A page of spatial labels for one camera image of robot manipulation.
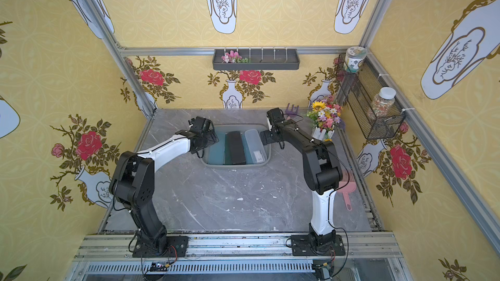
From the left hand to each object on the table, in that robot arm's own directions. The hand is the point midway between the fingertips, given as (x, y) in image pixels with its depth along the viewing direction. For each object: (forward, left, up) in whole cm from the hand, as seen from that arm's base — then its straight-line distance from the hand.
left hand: (201, 139), depth 97 cm
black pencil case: (-3, -18, -4) cm, 18 cm away
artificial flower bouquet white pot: (+5, -61, +10) cm, 62 cm away
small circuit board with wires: (-51, +10, -10) cm, 53 cm away
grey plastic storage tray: (+16, -14, -11) cm, 24 cm away
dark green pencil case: (-4, -13, -4) cm, 14 cm away
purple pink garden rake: (+25, -52, -8) cm, 58 cm away
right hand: (+3, -40, -1) cm, 40 cm away
